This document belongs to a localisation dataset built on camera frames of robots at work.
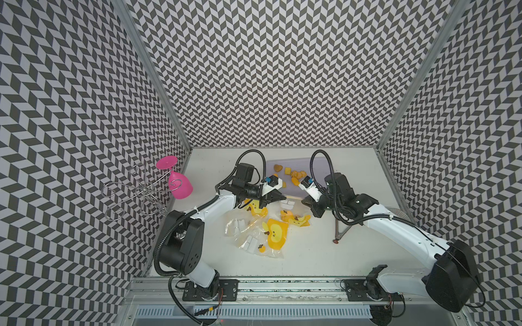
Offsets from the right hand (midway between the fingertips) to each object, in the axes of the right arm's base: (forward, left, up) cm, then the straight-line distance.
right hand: (305, 203), depth 80 cm
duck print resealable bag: (+1, +4, -8) cm, 9 cm away
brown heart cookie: (+28, +10, -13) cm, 33 cm away
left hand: (+2, +9, +2) cm, 9 cm away
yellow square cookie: (+26, +5, -12) cm, 29 cm away
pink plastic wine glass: (+6, +51, +3) cm, 51 cm away
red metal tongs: (-8, -14, -13) cm, 21 cm away
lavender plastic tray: (+27, +3, -13) cm, 30 cm away
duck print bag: (+3, +23, -9) cm, 25 cm away
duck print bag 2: (-8, +19, -12) cm, 24 cm away
